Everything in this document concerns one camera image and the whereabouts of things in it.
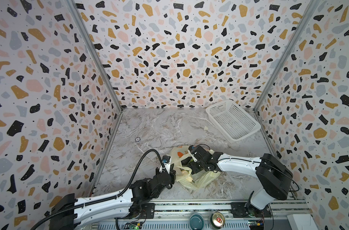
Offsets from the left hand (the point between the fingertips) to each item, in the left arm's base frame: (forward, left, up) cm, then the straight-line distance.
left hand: (175, 164), depth 76 cm
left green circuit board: (-25, +21, -14) cm, 35 cm away
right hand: (+4, -8, -10) cm, 13 cm away
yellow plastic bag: (-2, -5, -7) cm, 9 cm away
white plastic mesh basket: (+43, -44, -14) cm, 63 cm away
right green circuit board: (-26, -40, -14) cm, 50 cm away
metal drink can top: (-25, -19, -2) cm, 31 cm away
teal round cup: (-25, -10, -12) cm, 29 cm away
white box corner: (-26, -60, -8) cm, 66 cm away
